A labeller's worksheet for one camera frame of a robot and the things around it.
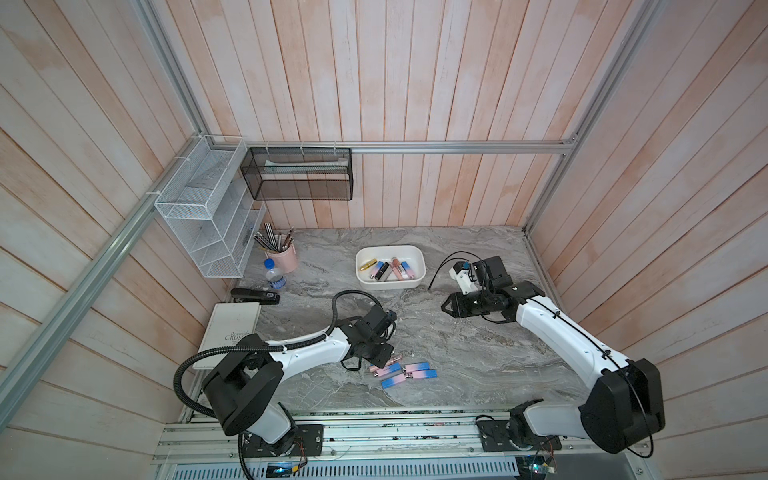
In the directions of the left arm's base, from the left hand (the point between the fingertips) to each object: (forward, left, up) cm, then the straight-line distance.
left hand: (380, 356), depth 86 cm
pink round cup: (+33, +33, +4) cm, 47 cm away
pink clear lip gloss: (+35, -6, -1) cm, 35 cm away
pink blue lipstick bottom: (-6, -4, -1) cm, 7 cm away
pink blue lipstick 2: (-5, -13, -1) cm, 13 cm away
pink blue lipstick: (-2, -11, -2) cm, 12 cm away
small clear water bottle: (+24, +35, +6) cm, 43 cm away
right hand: (+11, -19, +11) cm, 25 cm away
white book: (+10, +48, -1) cm, 50 cm away
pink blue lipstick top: (+33, +1, -1) cm, 33 cm away
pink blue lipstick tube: (+33, -10, -1) cm, 35 cm away
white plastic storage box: (+38, -13, 0) cm, 40 cm away
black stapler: (+20, +44, +1) cm, 49 cm away
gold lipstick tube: (+34, +4, 0) cm, 35 cm away
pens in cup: (+38, +38, +8) cm, 55 cm away
